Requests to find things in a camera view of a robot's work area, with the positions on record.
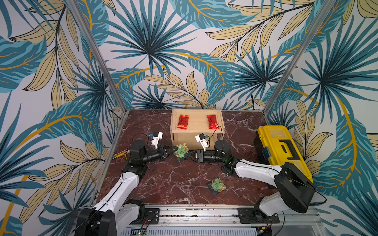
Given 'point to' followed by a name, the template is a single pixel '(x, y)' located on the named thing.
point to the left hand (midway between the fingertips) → (177, 150)
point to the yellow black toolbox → (274, 145)
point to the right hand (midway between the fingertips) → (184, 156)
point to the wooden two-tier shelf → (198, 123)
